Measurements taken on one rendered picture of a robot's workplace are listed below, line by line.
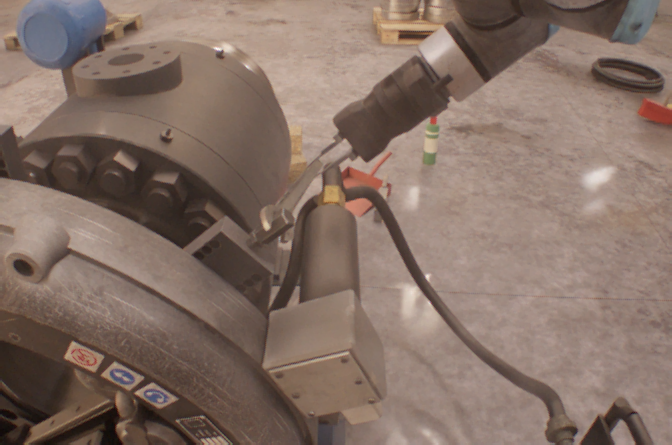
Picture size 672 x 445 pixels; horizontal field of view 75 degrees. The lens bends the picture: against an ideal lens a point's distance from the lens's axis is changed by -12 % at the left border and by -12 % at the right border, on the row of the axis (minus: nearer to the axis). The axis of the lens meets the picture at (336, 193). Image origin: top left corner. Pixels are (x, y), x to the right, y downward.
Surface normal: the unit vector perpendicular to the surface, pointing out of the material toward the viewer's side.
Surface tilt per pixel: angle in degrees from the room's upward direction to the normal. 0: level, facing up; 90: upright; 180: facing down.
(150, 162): 90
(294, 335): 22
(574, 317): 0
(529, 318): 0
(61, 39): 90
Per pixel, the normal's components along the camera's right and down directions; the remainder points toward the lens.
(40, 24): 0.00, 0.55
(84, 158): 0.89, -0.38
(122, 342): 0.25, 0.25
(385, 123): -0.28, 0.44
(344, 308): -0.38, -0.77
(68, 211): 0.40, -0.76
